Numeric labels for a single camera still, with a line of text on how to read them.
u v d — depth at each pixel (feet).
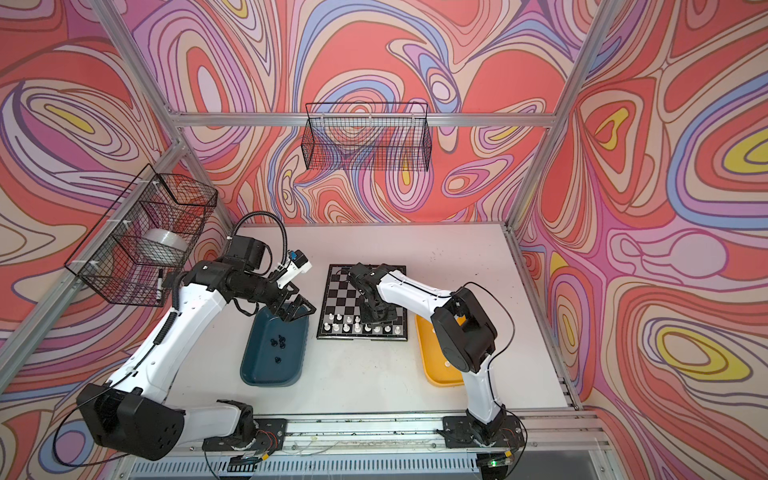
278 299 2.13
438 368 2.78
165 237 2.41
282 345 2.89
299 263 2.19
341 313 3.04
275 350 2.88
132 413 1.23
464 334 1.64
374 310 2.49
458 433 2.41
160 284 2.37
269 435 2.39
